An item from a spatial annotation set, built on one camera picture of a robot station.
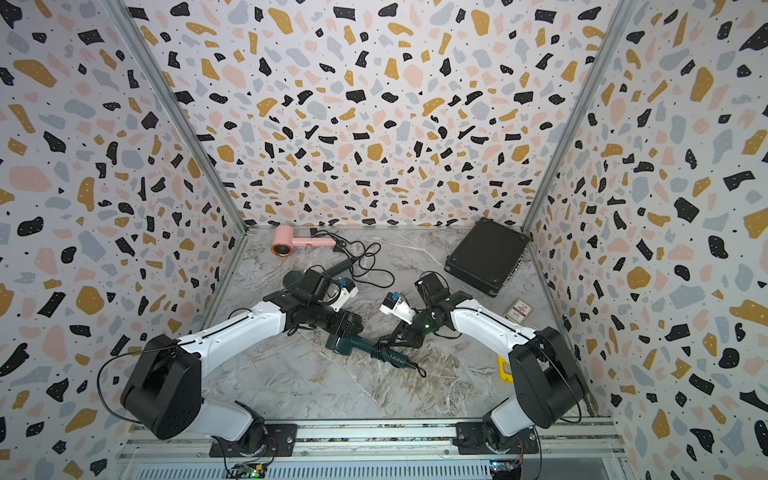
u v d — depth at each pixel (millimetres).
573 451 732
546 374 444
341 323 747
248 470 703
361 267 1097
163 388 422
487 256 1063
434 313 648
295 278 1001
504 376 838
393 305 745
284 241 1097
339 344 797
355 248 1165
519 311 970
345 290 780
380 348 780
